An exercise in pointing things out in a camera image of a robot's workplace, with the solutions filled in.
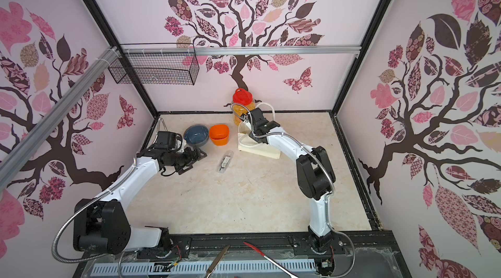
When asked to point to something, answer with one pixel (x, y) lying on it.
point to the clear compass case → (225, 161)
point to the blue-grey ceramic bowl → (196, 135)
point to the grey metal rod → (216, 261)
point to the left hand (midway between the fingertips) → (200, 163)
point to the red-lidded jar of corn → (242, 103)
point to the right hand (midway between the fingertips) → (262, 124)
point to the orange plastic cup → (220, 134)
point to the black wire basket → (155, 64)
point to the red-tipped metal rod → (291, 275)
